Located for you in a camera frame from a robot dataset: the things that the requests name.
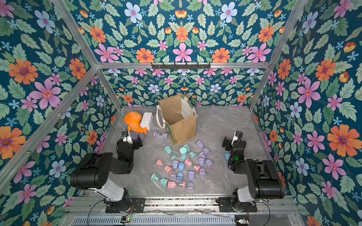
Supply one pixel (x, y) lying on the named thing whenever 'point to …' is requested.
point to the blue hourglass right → (227, 155)
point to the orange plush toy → (133, 119)
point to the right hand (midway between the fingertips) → (237, 137)
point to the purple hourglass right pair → (209, 162)
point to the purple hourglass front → (191, 175)
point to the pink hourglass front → (172, 184)
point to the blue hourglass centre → (181, 167)
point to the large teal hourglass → (183, 150)
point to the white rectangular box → (146, 120)
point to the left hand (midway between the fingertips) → (131, 135)
